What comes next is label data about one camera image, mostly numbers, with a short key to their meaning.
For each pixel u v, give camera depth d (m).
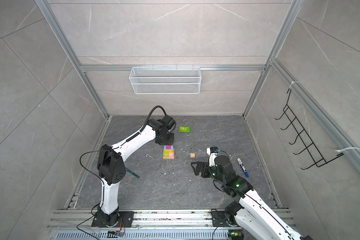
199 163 0.66
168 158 0.95
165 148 0.93
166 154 0.95
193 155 0.96
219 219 0.73
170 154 0.95
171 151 0.95
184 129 1.10
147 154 0.98
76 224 0.62
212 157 0.69
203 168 0.67
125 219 0.73
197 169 0.68
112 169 0.50
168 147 0.93
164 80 1.00
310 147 0.63
